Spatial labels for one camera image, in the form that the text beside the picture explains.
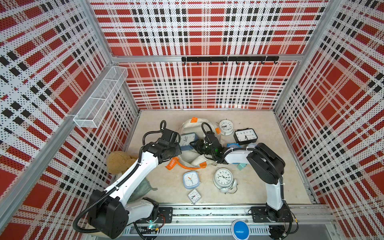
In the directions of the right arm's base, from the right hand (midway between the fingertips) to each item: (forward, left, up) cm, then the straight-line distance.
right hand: (192, 144), depth 91 cm
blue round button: (-43, -24, -7) cm, 50 cm away
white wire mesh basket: (+14, +62, +14) cm, 65 cm away
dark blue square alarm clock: (+5, +4, -2) cm, 7 cm away
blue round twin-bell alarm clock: (+4, -28, -8) cm, 29 cm away
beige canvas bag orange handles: (-9, 0, -2) cm, 9 cm away
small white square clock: (-28, -2, -6) cm, 29 cm away
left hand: (-7, +7, +6) cm, 12 cm away
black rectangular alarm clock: (+10, -38, -6) cm, 40 cm away
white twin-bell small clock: (-21, -18, -5) cm, 28 cm away
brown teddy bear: (-17, +35, +11) cm, 40 cm away
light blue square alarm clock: (-20, 0, -6) cm, 21 cm away
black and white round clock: (+17, -23, -5) cm, 29 cm away
